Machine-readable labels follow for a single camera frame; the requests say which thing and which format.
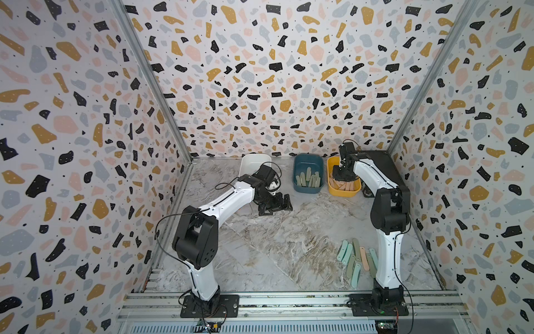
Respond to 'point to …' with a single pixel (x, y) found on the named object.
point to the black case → (383, 160)
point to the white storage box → (250, 163)
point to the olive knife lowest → (352, 259)
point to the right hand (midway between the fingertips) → (338, 175)
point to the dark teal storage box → (301, 162)
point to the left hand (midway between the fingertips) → (286, 209)
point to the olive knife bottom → (357, 249)
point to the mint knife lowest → (356, 275)
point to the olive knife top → (317, 175)
